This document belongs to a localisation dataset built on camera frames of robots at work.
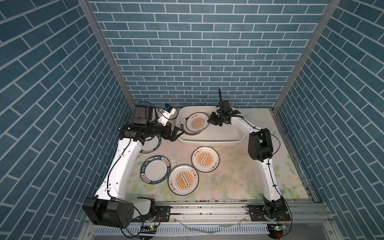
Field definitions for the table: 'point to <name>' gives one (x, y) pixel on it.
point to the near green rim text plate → (155, 169)
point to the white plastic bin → (225, 134)
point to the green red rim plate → (183, 126)
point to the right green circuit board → (278, 227)
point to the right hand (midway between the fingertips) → (206, 119)
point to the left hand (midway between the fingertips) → (176, 127)
